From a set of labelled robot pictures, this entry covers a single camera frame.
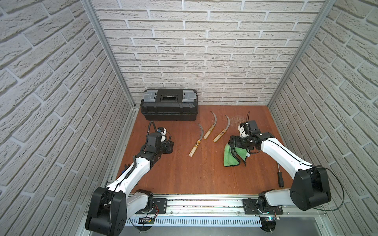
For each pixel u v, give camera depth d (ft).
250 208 2.41
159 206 2.40
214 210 2.43
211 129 3.40
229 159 2.93
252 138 2.04
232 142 2.58
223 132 3.35
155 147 2.12
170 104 3.19
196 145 3.10
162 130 2.50
